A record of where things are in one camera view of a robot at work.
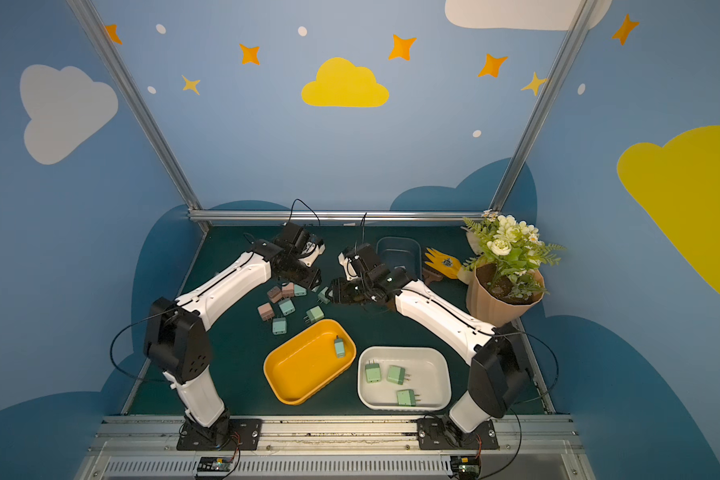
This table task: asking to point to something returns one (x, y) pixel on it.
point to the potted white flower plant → (508, 276)
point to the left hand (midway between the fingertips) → (314, 275)
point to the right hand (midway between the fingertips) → (336, 291)
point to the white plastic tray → (430, 376)
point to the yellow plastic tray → (300, 366)
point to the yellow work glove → (445, 265)
